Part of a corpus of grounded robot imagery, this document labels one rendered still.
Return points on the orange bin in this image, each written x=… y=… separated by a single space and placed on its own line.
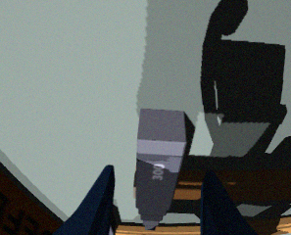
x=19 y=215

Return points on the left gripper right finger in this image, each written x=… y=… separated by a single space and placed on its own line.
x=219 y=215

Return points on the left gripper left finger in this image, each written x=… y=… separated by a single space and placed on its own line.
x=94 y=214

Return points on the hammer with grey head and wooden handle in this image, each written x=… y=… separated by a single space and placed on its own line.
x=272 y=226

